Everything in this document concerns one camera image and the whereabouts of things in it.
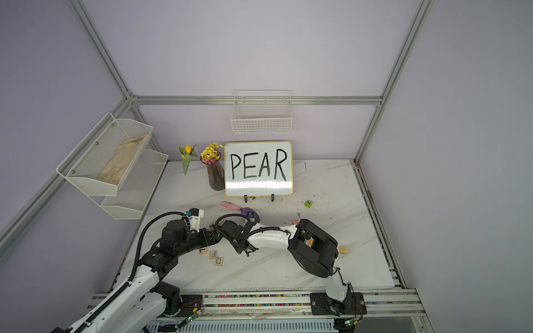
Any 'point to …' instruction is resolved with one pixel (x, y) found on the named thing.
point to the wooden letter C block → (218, 261)
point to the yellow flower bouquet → (210, 154)
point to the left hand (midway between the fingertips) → (221, 233)
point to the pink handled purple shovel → (243, 209)
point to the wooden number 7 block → (202, 251)
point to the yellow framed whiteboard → (258, 168)
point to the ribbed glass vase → (216, 175)
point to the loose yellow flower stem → (187, 152)
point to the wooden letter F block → (213, 254)
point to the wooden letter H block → (295, 220)
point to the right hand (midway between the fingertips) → (240, 245)
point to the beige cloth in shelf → (116, 165)
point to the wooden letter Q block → (310, 243)
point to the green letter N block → (308, 203)
